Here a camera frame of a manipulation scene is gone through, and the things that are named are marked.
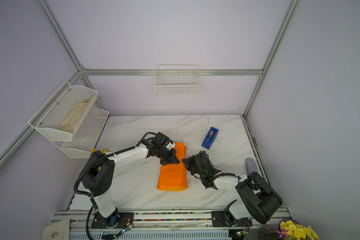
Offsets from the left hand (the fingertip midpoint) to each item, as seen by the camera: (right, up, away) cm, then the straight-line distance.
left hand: (179, 162), depth 84 cm
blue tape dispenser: (+21, +13, +16) cm, 29 cm away
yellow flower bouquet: (+40, -16, -33) cm, 54 cm away
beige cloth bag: (-58, -29, -14) cm, 66 cm away
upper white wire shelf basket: (-62, +25, -7) cm, 68 cm away
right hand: (0, +2, 0) cm, 2 cm away
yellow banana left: (-47, +8, -3) cm, 48 cm away
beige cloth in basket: (-57, +26, -5) cm, 63 cm away
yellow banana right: (-49, +5, +11) cm, 51 cm away
